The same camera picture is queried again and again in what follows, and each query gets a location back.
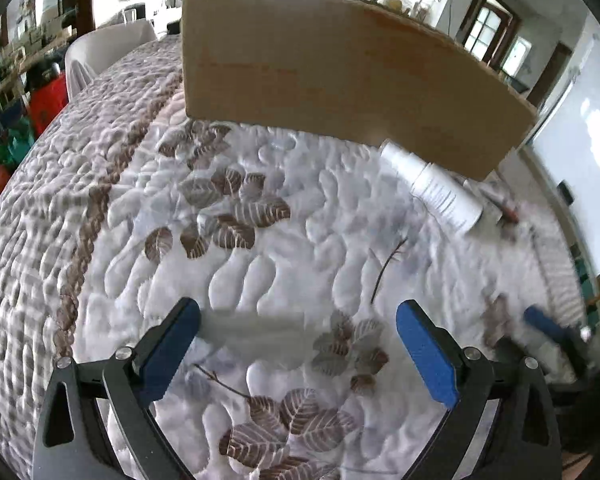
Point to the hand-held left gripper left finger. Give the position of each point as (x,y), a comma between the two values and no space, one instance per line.
(172,347)

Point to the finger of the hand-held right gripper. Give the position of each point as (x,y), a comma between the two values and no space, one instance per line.
(545,321)

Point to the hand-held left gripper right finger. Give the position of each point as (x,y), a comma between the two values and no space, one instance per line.
(425,355)

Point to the white spray bottle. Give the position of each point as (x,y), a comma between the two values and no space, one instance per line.
(435,187)

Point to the brown cardboard box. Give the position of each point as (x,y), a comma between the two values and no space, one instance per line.
(330,75)

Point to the white whiteboard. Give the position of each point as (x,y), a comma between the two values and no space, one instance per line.
(585,125)

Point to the red container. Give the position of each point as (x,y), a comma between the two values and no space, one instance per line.
(47,105)

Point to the metal storage shelf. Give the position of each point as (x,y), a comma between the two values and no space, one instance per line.
(15,105)

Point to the wooden door with panes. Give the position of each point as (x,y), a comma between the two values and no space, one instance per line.
(487,25)

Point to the white chair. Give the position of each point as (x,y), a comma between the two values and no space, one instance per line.
(105,47)

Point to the black wall switch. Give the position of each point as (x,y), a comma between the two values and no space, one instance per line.
(566,192)

